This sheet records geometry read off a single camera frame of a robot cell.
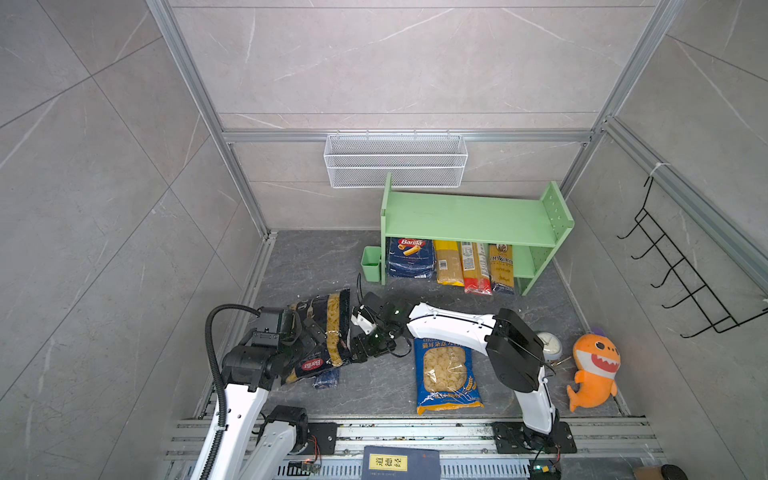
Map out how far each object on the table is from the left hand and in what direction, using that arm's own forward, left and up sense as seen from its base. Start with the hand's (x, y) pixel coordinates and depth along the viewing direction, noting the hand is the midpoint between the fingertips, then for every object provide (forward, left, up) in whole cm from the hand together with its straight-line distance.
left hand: (311, 334), depth 74 cm
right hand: (-1, -12, -12) cm, 17 cm away
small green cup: (+33, -14, -14) cm, 38 cm away
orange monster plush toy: (-6, -76, -8) cm, 77 cm away
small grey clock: (0, -68, -13) cm, 69 cm away
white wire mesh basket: (+57, -30, +13) cm, 66 cm away
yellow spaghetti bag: (+22, -39, -1) cm, 45 cm away
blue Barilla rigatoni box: (+23, -27, +2) cm, 35 cm away
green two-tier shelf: (+33, -67, +3) cm, 75 cm away
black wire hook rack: (-8, -86, +17) cm, 88 cm away
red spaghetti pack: (+24, -48, -2) cm, 54 cm away
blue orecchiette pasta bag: (-8, -35, -14) cm, 39 cm away
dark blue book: (-27, -21, -14) cm, 37 cm away
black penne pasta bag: (+11, -3, -9) cm, 15 cm away
